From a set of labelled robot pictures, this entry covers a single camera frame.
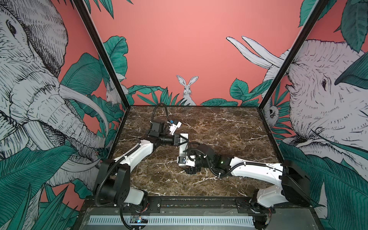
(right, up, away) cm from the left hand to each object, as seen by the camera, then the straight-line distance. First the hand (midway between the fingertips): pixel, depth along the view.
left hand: (187, 139), depth 78 cm
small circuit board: (-24, -39, -8) cm, 46 cm away
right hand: (-3, -9, -3) cm, 10 cm away
